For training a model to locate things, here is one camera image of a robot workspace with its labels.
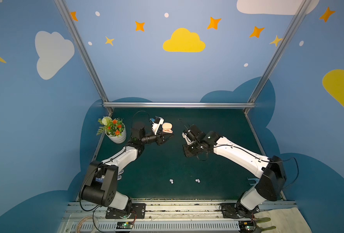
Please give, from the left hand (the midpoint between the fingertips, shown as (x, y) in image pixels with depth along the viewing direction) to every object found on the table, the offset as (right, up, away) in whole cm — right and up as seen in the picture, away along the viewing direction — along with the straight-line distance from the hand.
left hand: (173, 134), depth 80 cm
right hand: (+7, -9, +1) cm, 11 cm away
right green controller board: (+37, -46, -8) cm, 59 cm away
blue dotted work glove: (-33, -26, +6) cm, 42 cm away
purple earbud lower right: (+15, -28, +4) cm, 32 cm away
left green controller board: (-24, -44, -9) cm, 51 cm away
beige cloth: (+57, -43, -8) cm, 72 cm away
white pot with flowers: (-37, +3, +11) cm, 39 cm away
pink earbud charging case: (-3, +4, +1) cm, 5 cm away
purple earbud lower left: (-1, -28, +4) cm, 28 cm away
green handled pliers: (+42, -45, -11) cm, 63 cm away
